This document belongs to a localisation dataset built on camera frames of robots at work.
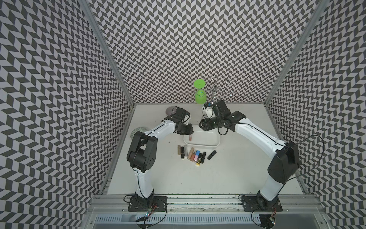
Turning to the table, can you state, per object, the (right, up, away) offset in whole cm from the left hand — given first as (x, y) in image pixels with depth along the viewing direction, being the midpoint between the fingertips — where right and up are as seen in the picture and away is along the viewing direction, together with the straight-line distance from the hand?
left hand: (191, 132), depth 93 cm
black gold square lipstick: (+4, -16, -7) cm, 18 cm away
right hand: (+7, +5, -10) cm, 14 cm away
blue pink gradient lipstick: (+3, -14, -5) cm, 15 cm away
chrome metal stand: (+14, +26, -11) cm, 32 cm away
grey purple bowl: (-17, +15, +14) cm, 27 cm away
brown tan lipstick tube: (-8, -11, -1) cm, 14 cm away
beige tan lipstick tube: (0, -12, -3) cm, 13 cm away
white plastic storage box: (+6, -5, +5) cm, 10 cm away
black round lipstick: (+7, -15, -5) cm, 18 cm away
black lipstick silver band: (+11, -16, -5) cm, 20 cm away
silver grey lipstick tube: (-4, -12, -2) cm, 13 cm away
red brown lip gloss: (0, -15, -5) cm, 16 cm away
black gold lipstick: (-6, -13, -2) cm, 14 cm away
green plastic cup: (+6, +24, 0) cm, 25 cm away
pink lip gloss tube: (-1, -4, -1) cm, 4 cm away
